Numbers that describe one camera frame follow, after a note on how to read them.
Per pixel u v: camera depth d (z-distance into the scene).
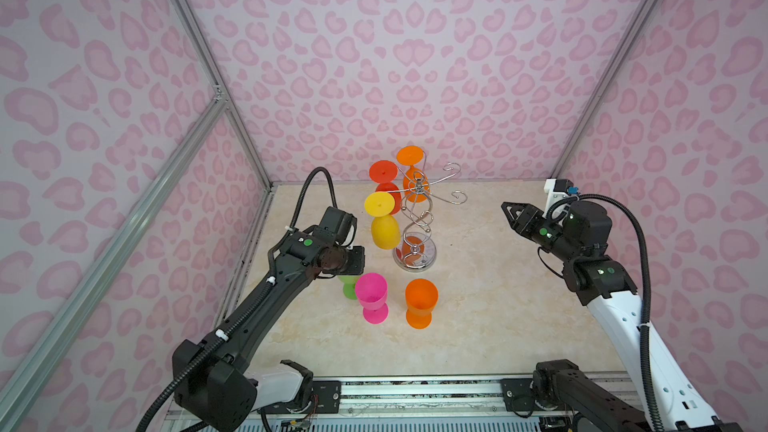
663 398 0.38
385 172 0.77
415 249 0.98
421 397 0.75
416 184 0.76
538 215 0.61
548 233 0.59
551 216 0.59
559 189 0.62
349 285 0.82
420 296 0.78
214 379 0.38
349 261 0.69
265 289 0.46
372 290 0.80
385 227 0.77
